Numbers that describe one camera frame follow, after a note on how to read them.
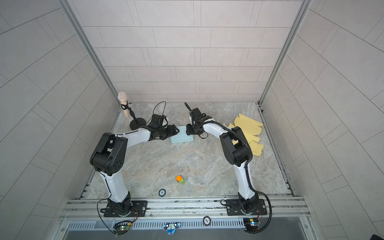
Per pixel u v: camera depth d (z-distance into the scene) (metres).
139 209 0.71
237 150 0.54
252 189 0.60
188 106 0.80
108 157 0.49
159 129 0.82
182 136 0.92
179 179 0.78
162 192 0.76
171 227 0.65
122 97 0.84
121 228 0.65
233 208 0.71
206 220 0.68
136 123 1.02
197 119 0.77
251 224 0.68
